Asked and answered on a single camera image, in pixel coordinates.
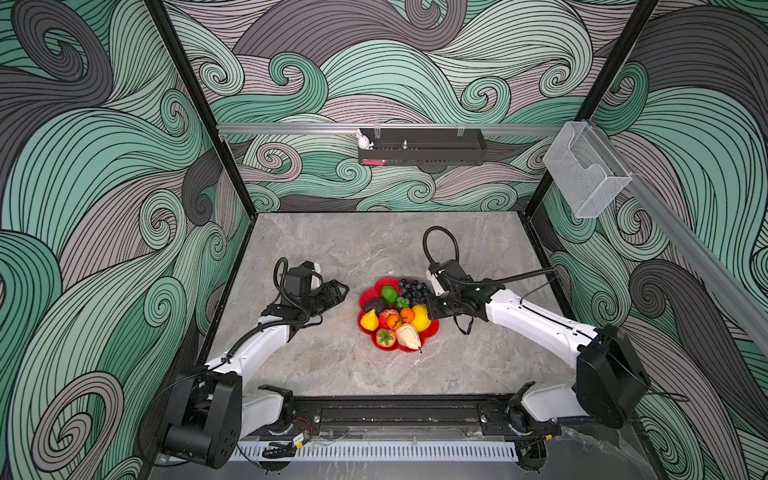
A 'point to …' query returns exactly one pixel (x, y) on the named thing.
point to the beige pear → (408, 335)
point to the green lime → (389, 293)
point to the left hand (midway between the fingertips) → (343, 289)
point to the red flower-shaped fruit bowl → (376, 292)
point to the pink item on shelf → (373, 162)
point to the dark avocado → (378, 304)
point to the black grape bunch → (417, 292)
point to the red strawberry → (385, 337)
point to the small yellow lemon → (370, 320)
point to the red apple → (383, 315)
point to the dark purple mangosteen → (402, 302)
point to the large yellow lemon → (421, 319)
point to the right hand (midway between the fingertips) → (427, 307)
